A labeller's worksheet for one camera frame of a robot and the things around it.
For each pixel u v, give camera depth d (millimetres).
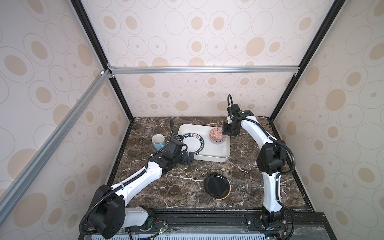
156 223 729
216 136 1039
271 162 571
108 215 399
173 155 626
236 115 717
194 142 1046
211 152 1001
